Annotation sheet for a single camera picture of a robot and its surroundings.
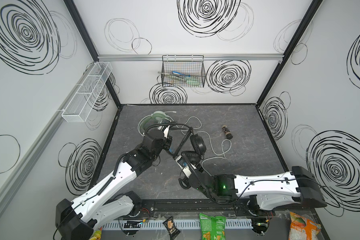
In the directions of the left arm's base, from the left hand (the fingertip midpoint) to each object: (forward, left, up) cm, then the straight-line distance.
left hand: (167, 130), depth 74 cm
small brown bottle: (+15, -38, -23) cm, 46 cm away
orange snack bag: (-36, -62, -20) cm, 75 cm away
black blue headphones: (-7, -13, -1) cm, 15 cm away
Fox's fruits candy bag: (-42, +28, -20) cm, 54 cm away
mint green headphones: (+24, +11, -19) cm, 33 cm away
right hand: (-16, -7, -5) cm, 18 cm away
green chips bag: (-38, -22, -20) cm, 48 cm away
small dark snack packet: (-38, -3, -23) cm, 44 cm away
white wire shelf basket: (+16, +53, -1) cm, 56 cm away
